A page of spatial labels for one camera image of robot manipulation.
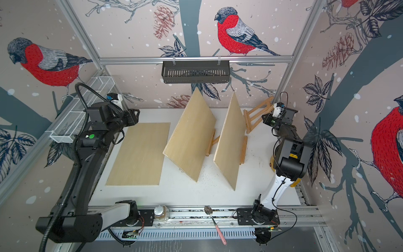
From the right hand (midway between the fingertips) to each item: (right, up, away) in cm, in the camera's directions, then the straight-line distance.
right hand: (264, 114), depth 97 cm
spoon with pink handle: (-36, -49, -21) cm, 64 cm away
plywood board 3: (-27, -21, -26) cm, 43 cm away
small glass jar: (-57, -44, -32) cm, 79 cm away
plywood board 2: (-46, -17, -22) cm, 54 cm away
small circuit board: (-73, -57, -26) cm, 96 cm away
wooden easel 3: (-14, -22, -4) cm, 26 cm away
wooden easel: (-8, -3, +10) cm, 13 cm away
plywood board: (-79, -28, -3) cm, 83 cm away
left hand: (-70, +2, -26) cm, 74 cm away
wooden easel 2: (-34, -18, -2) cm, 38 cm away
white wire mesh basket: (-101, -8, -27) cm, 105 cm away
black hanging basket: (-44, +29, +7) cm, 53 cm away
